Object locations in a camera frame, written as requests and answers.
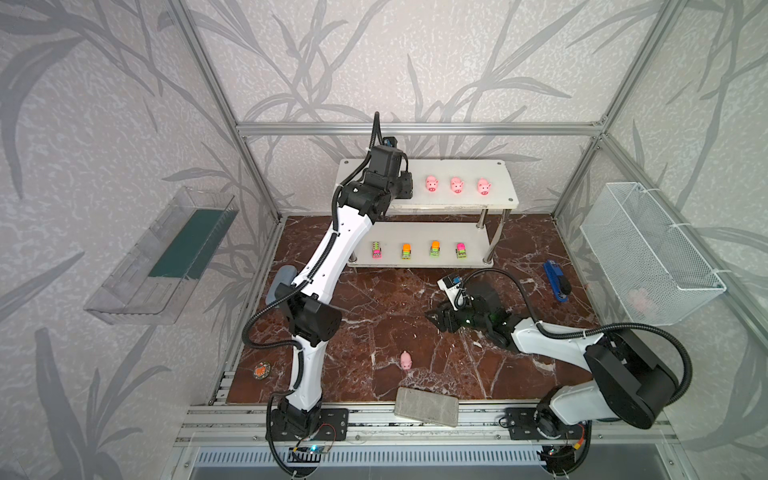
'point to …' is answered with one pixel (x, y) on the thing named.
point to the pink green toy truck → (376, 250)
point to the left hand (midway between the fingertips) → (407, 168)
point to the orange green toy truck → (406, 251)
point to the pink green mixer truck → (461, 251)
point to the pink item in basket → (639, 298)
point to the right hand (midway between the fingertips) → (432, 300)
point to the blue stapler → (561, 284)
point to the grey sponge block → (426, 406)
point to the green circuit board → (311, 454)
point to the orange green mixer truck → (435, 248)
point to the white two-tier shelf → (443, 186)
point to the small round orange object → (262, 370)
